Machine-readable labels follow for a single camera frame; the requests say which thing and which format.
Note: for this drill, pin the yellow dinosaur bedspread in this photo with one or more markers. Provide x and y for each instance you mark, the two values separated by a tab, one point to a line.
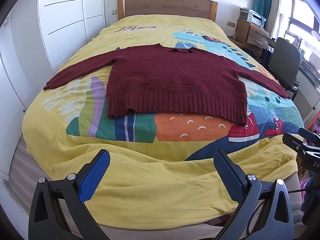
161	174

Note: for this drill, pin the white sliding wardrobe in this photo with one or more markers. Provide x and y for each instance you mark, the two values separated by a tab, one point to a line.
68	25

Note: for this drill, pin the white desk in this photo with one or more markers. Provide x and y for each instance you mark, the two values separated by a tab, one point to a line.
307	98

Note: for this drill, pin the wooden headboard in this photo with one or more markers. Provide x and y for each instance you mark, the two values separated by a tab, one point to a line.
190	8

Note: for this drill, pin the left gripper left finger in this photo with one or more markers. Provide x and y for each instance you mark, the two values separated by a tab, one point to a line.
46	219

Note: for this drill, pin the wooden drawer nightstand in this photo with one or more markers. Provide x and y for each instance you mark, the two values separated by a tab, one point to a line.
249	33

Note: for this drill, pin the dark office chair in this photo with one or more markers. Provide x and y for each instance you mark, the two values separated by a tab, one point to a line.
284	65

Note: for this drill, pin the white printer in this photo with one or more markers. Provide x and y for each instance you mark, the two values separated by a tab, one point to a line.
252	16

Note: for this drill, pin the maroon knit sweater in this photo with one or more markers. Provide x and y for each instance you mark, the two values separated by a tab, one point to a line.
156	79

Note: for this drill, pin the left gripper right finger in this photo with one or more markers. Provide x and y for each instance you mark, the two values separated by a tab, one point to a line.
264	210

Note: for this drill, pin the black bag on floor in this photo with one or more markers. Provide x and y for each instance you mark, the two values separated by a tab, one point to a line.
254	53

